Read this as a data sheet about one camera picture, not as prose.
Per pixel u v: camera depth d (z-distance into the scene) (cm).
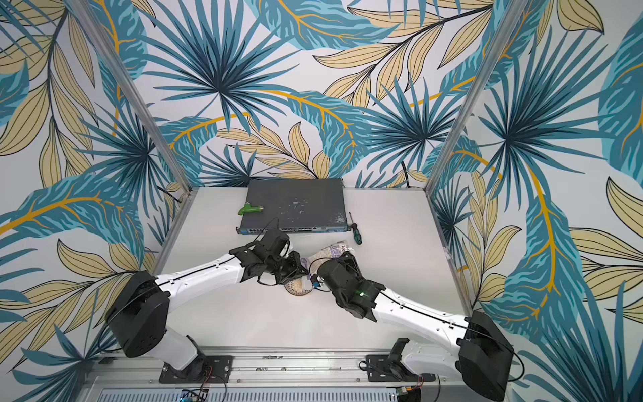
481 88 84
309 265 82
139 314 43
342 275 59
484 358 40
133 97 86
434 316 46
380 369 72
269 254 67
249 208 104
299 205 110
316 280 73
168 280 47
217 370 73
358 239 100
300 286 82
